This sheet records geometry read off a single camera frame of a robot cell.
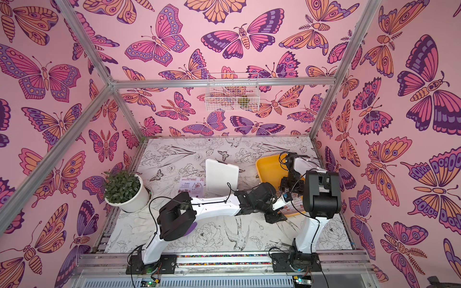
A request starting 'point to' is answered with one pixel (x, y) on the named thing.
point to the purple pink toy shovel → (191, 228)
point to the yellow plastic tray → (271, 170)
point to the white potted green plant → (125, 189)
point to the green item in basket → (243, 101)
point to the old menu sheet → (195, 186)
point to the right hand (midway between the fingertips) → (292, 192)
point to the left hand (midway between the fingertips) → (287, 214)
